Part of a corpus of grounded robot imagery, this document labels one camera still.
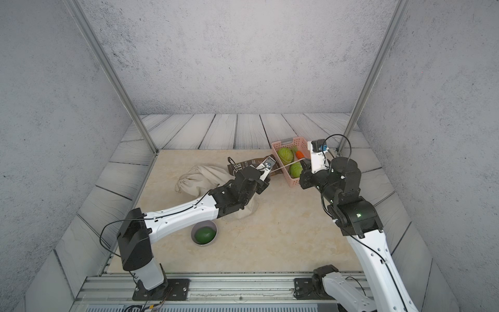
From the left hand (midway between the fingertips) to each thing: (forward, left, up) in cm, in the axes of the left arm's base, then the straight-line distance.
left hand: (266, 169), depth 76 cm
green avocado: (-16, +26, -23) cm, 38 cm away
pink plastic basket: (+38, -21, -22) cm, 49 cm away
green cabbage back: (+25, -13, -19) cm, 34 cm away
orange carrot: (+31, -23, -24) cm, 45 cm away
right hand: (-7, -11, +13) cm, 18 cm away
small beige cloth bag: (+9, +30, -17) cm, 35 cm away
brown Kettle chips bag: (+23, +16, -26) cm, 38 cm away
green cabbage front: (+16, -17, -20) cm, 30 cm away
